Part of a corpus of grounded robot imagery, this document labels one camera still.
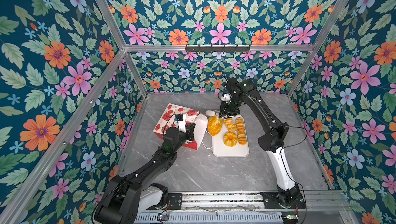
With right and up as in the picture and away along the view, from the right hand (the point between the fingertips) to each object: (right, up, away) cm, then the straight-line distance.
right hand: (221, 115), depth 84 cm
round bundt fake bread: (+6, -15, +9) cm, 18 cm away
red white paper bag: (-13, -4, +15) cm, 20 cm away
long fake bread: (+14, -11, +13) cm, 22 cm away
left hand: (-13, -3, -4) cm, 14 cm away
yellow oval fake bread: (-3, -7, +12) cm, 14 cm away
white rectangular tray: (0, -21, +7) cm, 22 cm away
